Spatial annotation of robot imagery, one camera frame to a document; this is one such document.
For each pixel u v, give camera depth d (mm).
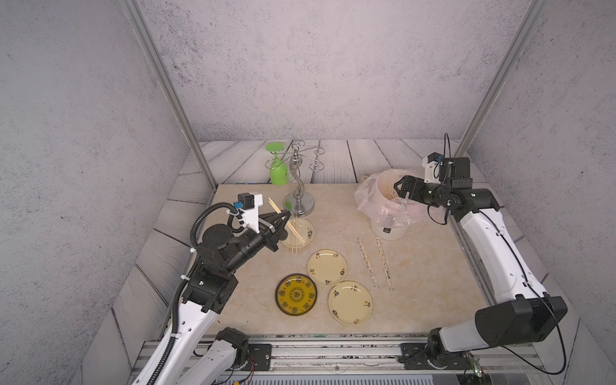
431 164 673
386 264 936
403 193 697
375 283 888
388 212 848
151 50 774
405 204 793
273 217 584
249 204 530
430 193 635
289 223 626
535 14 703
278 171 1014
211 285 479
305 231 1023
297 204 1142
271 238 539
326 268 918
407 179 684
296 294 863
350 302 829
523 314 390
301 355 745
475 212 492
